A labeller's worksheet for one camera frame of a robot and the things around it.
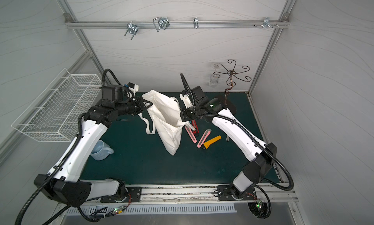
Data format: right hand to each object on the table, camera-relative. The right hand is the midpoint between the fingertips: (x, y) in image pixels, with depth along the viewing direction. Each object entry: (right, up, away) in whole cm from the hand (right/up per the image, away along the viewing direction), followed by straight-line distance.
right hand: (180, 114), depth 73 cm
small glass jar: (+21, +21, +27) cm, 40 cm away
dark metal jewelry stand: (+31, +20, +20) cm, 42 cm away
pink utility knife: (+14, -17, +20) cm, 30 cm away
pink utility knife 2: (+6, -15, +22) cm, 27 cm away
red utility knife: (+9, -13, +23) cm, 28 cm away
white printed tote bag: (-9, -2, 0) cm, 9 cm away
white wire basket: (-59, 0, -5) cm, 59 cm away
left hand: (-14, +6, -4) cm, 15 cm away
